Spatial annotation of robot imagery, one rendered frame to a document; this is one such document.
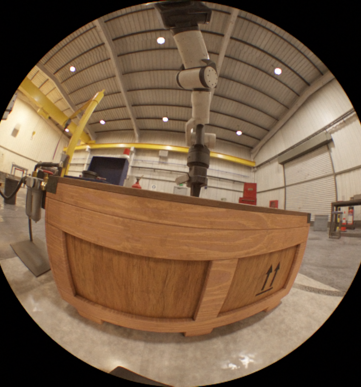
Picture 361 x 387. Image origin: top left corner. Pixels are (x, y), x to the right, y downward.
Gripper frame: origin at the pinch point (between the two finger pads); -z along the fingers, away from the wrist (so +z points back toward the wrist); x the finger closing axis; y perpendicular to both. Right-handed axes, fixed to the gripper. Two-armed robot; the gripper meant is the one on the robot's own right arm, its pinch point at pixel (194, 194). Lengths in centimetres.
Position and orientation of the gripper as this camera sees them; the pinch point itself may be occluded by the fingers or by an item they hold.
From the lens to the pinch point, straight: 43.4
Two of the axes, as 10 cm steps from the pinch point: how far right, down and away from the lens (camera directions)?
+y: 9.7, 1.5, 1.7
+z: 1.3, -9.8, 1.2
